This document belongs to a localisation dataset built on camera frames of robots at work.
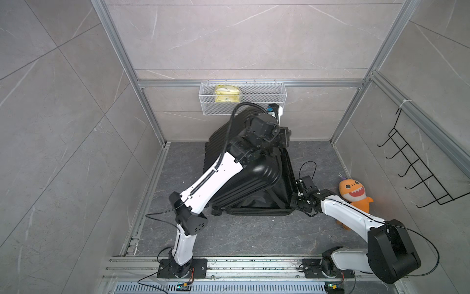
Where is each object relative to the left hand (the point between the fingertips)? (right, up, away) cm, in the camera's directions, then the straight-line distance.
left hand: (291, 129), depth 65 cm
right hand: (+8, -33, +24) cm, 41 cm away
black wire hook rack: (+47, -23, -7) cm, 52 cm away
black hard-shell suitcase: (-9, -21, 0) cm, 23 cm away
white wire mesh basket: (-4, +25, +33) cm, 41 cm away
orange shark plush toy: (+37, -27, +23) cm, 51 cm away
